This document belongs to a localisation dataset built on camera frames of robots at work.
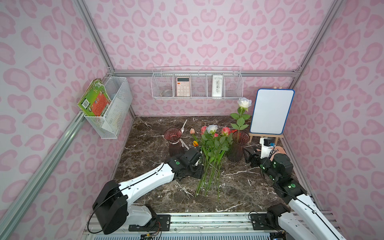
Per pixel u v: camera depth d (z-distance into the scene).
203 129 1.06
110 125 0.72
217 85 0.93
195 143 1.02
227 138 1.03
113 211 0.40
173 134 0.88
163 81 0.98
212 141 1.00
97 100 0.73
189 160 0.61
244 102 0.77
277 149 0.98
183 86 0.93
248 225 0.73
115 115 0.85
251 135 1.00
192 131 1.07
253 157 0.65
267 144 0.62
